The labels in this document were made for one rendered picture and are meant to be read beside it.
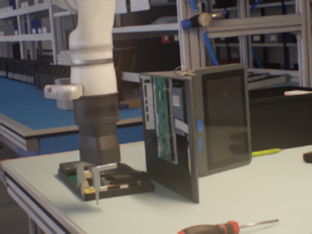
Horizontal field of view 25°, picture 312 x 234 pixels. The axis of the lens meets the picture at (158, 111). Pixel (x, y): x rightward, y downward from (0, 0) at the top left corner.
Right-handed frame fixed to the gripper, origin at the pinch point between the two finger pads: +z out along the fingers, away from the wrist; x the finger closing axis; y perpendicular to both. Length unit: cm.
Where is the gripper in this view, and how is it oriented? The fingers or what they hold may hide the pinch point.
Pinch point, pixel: (90, 202)
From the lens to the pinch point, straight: 120.8
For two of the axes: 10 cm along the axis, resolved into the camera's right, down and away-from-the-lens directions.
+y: 8.4, -1.3, 5.3
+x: -5.4, -0.6, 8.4
